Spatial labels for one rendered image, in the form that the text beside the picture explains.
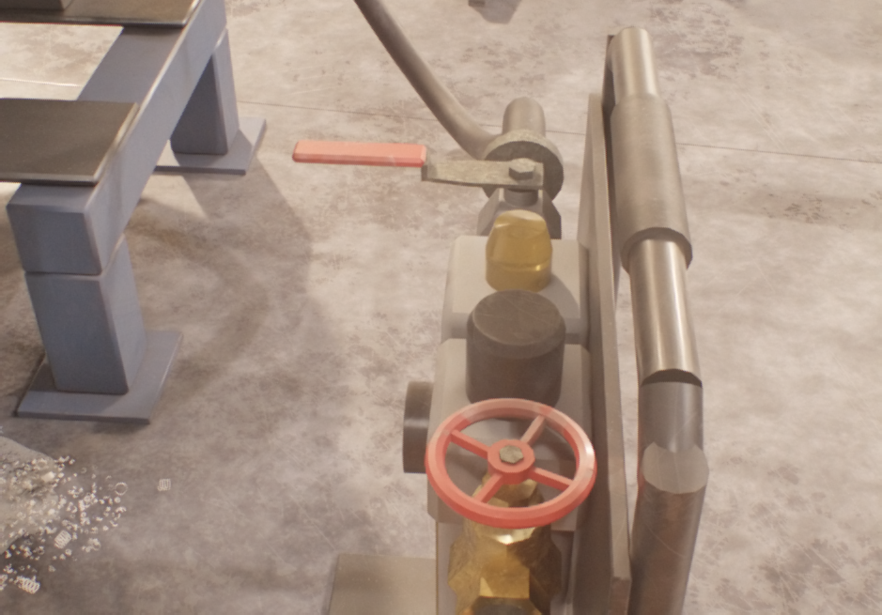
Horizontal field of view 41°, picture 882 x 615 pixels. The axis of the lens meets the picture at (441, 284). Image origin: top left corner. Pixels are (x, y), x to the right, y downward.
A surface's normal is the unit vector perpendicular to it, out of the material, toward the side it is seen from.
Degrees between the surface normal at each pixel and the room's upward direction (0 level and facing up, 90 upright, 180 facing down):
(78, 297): 90
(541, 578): 70
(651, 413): 53
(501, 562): 90
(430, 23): 0
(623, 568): 0
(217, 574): 0
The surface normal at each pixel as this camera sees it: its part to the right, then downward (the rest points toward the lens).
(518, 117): -0.26, -0.73
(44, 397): 0.00, -0.79
